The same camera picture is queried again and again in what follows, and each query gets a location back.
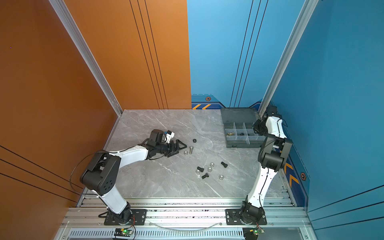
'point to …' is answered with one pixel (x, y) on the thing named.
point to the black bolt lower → (205, 175)
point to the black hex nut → (194, 140)
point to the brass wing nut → (230, 134)
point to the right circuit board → (252, 233)
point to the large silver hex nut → (186, 152)
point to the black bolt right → (224, 164)
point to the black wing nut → (241, 134)
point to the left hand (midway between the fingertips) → (183, 148)
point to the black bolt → (201, 169)
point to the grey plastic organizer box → (240, 133)
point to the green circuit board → (123, 232)
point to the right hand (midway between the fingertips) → (255, 129)
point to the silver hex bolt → (191, 147)
